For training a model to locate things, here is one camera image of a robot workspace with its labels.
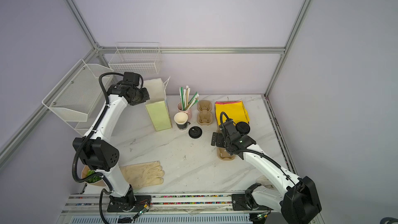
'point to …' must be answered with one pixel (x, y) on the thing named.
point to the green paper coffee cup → (246, 132)
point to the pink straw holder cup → (189, 111)
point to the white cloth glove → (264, 181)
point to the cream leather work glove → (143, 174)
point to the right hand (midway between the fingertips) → (218, 138)
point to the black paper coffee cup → (181, 118)
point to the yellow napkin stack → (233, 110)
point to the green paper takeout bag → (157, 105)
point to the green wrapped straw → (182, 98)
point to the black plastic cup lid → (195, 132)
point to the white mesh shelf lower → (83, 127)
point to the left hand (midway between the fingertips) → (144, 98)
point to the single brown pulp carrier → (223, 154)
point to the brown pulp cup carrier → (204, 116)
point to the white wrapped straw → (187, 87)
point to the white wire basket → (142, 57)
